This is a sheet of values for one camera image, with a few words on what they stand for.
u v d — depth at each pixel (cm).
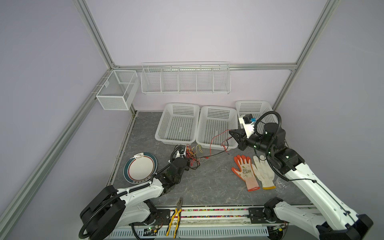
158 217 73
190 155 88
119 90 102
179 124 112
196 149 92
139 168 89
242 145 59
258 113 119
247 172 87
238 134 61
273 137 48
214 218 75
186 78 99
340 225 38
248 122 56
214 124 112
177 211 75
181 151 69
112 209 41
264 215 73
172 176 63
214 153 79
